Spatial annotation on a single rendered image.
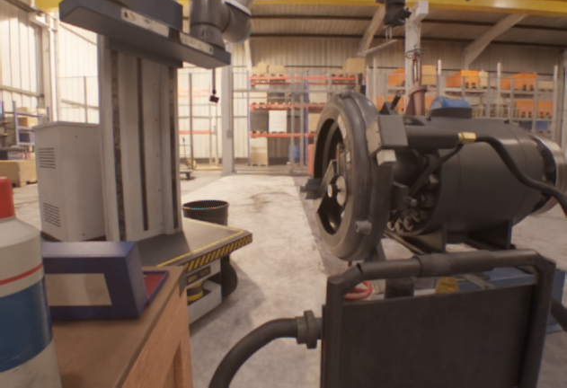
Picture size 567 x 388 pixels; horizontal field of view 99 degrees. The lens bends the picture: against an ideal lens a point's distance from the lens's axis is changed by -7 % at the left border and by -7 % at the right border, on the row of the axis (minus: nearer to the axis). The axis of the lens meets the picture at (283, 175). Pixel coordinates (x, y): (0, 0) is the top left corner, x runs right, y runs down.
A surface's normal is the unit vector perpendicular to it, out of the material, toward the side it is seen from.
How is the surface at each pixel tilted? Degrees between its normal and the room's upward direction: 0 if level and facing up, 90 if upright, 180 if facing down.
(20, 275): 90
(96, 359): 0
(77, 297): 103
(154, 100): 90
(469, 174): 84
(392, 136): 68
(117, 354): 0
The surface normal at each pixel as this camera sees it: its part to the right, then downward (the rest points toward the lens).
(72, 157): 0.86, 0.05
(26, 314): 0.97, 0.03
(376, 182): 0.10, 0.04
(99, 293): 0.11, 0.31
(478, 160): 0.11, -0.22
